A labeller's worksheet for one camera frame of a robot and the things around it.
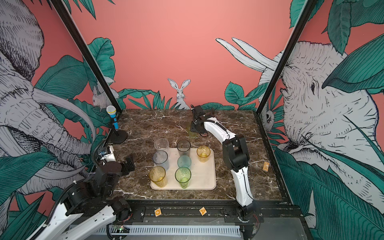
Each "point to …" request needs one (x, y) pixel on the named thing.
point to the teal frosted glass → (184, 161)
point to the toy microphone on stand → (119, 136)
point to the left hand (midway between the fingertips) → (124, 156)
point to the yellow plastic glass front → (203, 152)
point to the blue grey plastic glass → (160, 158)
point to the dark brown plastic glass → (183, 147)
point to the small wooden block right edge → (265, 166)
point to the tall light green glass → (183, 175)
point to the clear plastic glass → (161, 144)
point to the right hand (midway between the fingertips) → (192, 127)
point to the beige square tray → (203, 174)
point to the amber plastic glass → (157, 175)
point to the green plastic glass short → (192, 135)
